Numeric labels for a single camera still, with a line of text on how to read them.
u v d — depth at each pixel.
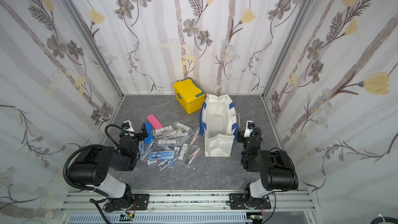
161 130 0.97
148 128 1.00
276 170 0.47
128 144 0.70
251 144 0.69
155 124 1.02
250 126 0.76
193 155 0.88
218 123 1.03
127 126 0.76
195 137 0.96
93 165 0.47
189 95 1.02
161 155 0.85
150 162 0.86
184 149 0.90
